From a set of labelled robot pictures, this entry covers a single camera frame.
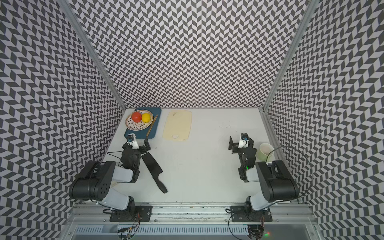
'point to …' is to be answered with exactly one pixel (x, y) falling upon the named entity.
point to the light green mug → (265, 152)
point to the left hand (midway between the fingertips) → (139, 138)
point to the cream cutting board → (177, 126)
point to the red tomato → (136, 116)
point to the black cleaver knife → (155, 170)
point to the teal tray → (152, 130)
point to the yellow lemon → (145, 117)
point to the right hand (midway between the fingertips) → (238, 138)
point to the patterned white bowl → (140, 126)
